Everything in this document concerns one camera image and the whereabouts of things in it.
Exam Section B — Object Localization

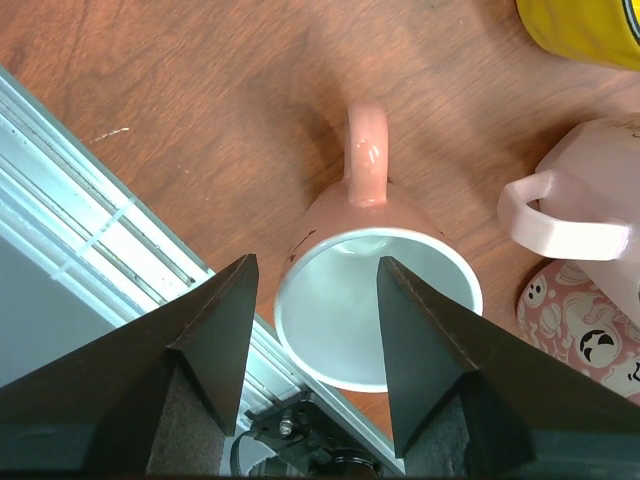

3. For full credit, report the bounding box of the yellow mug black handle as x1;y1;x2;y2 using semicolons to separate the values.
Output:
516;0;639;71

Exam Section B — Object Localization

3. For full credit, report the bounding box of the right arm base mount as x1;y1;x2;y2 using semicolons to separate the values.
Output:
246;390;384;479

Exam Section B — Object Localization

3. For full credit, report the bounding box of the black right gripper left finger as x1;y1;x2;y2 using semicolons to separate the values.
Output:
1;254;259;475

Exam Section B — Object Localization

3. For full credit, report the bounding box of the pink faceted mug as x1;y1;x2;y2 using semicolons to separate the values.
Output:
497;113;639;320

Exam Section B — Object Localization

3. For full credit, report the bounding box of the pink ghost pattern mug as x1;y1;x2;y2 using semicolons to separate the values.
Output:
516;260;639;404

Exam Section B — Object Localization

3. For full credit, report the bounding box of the pink dotted square mug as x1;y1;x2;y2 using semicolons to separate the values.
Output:
274;102;484;393

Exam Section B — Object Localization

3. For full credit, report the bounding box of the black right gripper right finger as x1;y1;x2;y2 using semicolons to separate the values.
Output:
377;257;639;475

